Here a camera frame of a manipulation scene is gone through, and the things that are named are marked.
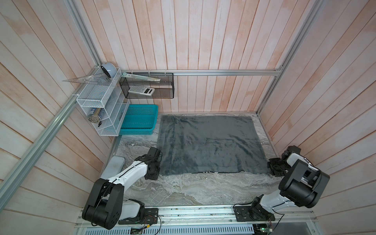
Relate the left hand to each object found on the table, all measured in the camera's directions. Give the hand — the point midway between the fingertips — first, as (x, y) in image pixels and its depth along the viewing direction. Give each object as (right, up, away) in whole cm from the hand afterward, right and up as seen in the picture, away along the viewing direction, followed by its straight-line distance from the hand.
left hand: (159, 170), depth 89 cm
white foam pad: (-28, +2, -1) cm, 28 cm away
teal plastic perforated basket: (-17, +32, +15) cm, 40 cm away
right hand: (+69, +3, +1) cm, 69 cm away
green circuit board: (+55, -23, -19) cm, 63 cm away
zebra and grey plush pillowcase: (+21, +15, +12) cm, 29 cm away
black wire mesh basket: (0, +55, +19) cm, 58 cm away
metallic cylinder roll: (-31, +35, -12) cm, 48 cm away
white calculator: (-14, +52, +9) cm, 55 cm away
